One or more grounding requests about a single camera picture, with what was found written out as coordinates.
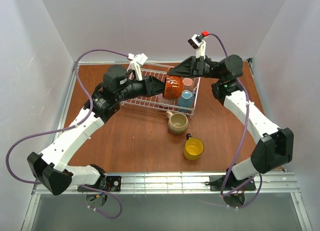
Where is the pink floral mug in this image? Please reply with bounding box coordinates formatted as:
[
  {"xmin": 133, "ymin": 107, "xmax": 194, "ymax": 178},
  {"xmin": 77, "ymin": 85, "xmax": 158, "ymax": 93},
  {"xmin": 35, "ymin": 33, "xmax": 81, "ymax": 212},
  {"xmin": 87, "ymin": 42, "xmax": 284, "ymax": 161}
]
[{"xmin": 182, "ymin": 77, "xmax": 194, "ymax": 88}]

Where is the dark brown glazed mug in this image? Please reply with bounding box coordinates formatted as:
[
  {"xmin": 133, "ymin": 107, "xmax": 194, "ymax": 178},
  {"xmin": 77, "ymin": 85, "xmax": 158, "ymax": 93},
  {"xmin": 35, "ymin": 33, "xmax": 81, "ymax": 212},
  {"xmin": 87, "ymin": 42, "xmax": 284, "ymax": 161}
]
[{"xmin": 163, "ymin": 67, "xmax": 184, "ymax": 101}]

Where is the blue floral mug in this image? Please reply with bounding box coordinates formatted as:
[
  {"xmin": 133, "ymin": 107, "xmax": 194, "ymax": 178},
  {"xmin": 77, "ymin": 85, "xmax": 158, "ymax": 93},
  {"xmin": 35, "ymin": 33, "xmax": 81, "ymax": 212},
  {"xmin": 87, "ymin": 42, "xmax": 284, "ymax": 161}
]
[{"xmin": 177, "ymin": 90, "xmax": 196, "ymax": 113}]

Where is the white mug pink handle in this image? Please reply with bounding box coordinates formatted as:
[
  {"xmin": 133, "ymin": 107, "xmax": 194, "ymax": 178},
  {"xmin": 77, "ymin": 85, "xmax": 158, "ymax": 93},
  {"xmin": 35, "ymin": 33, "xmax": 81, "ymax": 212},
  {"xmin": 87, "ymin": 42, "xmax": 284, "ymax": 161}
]
[{"xmin": 157, "ymin": 93, "xmax": 175, "ymax": 107}]

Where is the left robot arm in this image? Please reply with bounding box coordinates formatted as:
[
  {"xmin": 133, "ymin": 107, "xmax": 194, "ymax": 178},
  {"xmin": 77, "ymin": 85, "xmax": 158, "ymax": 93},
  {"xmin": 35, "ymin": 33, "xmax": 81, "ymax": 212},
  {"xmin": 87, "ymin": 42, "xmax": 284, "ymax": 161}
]
[{"xmin": 27, "ymin": 65, "xmax": 165, "ymax": 196}]

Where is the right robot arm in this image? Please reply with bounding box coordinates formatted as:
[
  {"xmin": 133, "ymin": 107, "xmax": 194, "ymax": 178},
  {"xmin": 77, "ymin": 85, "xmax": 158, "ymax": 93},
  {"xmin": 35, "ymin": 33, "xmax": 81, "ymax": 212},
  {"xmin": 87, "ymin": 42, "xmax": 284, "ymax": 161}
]
[{"xmin": 168, "ymin": 54, "xmax": 294, "ymax": 187}]

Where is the beige round mug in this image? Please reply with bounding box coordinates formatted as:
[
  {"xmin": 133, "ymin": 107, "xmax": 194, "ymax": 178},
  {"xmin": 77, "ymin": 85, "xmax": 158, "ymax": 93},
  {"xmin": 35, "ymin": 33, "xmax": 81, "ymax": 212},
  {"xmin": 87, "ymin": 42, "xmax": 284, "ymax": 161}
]
[{"xmin": 166, "ymin": 110, "xmax": 189, "ymax": 135}]

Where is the yellow enamel mug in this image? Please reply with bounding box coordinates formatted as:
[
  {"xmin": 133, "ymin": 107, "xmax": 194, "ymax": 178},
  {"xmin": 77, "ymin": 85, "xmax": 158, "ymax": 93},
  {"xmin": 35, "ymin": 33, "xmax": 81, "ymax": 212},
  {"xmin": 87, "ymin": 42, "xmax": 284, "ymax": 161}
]
[{"xmin": 183, "ymin": 133, "xmax": 205, "ymax": 161}]

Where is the white wire dish rack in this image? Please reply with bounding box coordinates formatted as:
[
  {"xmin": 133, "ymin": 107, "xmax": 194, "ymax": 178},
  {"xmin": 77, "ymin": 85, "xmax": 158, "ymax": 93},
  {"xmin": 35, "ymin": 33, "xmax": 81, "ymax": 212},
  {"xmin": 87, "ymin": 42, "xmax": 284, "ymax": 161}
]
[{"xmin": 121, "ymin": 61, "xmax": 201, "ymax": 117}]

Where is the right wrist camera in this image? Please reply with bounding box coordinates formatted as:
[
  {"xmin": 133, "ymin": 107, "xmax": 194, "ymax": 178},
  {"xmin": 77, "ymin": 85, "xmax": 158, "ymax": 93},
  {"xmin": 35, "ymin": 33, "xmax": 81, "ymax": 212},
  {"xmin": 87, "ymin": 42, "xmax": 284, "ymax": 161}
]
[{"xmin": 188, "ymin": 31, "xmax": 209, "ymax": 59}]

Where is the aluminium front rail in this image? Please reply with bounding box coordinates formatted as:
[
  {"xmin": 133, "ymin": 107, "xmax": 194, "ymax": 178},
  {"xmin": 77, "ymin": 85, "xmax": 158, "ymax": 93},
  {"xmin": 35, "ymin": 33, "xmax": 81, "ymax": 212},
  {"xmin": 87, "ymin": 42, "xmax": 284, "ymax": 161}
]
[{"xmin": 108, "ymin": 170, "xmax": 300, "ymax": 195}]

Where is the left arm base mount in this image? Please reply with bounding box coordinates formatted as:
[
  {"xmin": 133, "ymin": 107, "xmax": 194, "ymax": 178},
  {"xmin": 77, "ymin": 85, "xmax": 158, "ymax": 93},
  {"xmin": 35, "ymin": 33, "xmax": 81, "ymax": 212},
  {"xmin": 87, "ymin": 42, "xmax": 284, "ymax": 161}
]
[{"xmin": 77, "ymin": 175, "xmax": 122, "ymax": 208}]

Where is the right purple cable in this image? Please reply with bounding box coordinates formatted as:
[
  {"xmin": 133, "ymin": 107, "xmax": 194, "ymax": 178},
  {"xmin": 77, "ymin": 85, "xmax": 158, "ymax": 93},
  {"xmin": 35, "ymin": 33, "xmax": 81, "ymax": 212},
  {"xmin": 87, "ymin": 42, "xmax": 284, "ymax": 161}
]
[{"xmin": 207, "ymin": 33, "xmax": 263, "ymax": 209}]

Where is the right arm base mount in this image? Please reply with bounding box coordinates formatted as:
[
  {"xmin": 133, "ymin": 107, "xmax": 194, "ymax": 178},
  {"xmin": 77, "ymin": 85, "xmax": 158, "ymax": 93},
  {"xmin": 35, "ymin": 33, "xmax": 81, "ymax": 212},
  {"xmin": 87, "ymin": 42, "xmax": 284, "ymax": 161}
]
[{"xmin": 206, "ymin": 174, "xmax": 256, "ymax": 207}]

